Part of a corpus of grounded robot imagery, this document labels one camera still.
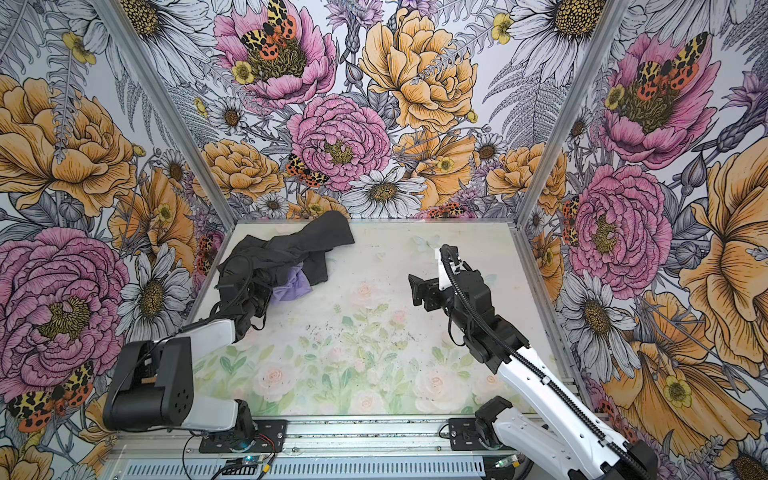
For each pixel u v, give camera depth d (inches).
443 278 25.0
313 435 29.9
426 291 25.5
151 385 17.4
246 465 28.4
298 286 39.4
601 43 30.0
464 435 29.1
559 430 17.3
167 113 35.0
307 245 40.2
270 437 28.9
